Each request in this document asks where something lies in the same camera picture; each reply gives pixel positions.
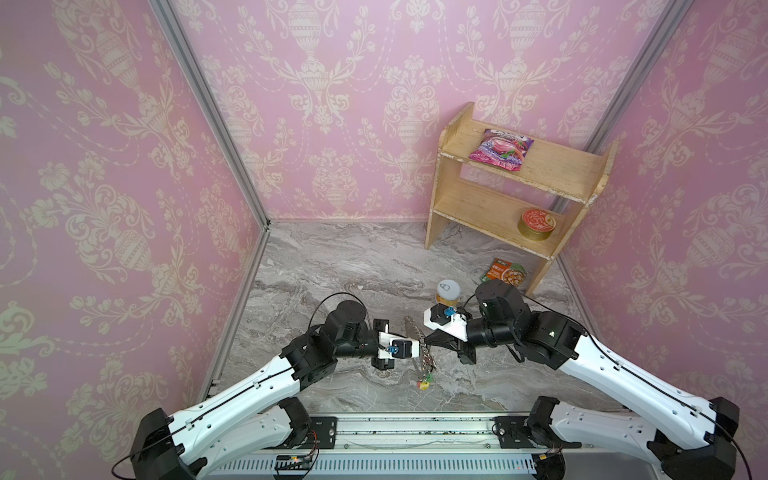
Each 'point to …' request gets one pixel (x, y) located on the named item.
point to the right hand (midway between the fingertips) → (429, 336)
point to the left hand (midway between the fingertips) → (415, 340)
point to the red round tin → (536, 224)
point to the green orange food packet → (501, 269)
